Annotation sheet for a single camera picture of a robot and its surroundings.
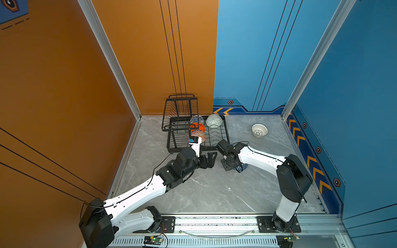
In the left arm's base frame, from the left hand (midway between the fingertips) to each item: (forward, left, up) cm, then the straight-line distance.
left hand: (210, 151), depth 75 cm
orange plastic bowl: (+15, +7, +3) cm, 17 cm away
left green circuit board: (-34, +26, -23) cm, 49 cm away
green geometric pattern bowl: (+37, -4, -18) cm, 41 cm away
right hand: (+2, -11, -18) cm, 21 cm away
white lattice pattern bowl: (+30, -36, -19) cm, 51 cm away
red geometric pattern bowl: (+24, +7, -16) cm, 30 cm away
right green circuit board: (-32, -37, -21) cm, 53 cm away
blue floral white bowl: (+38, +8, -15) cm, 41 cm away
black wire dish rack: (+37, +20, -18) cm, 46 cm away
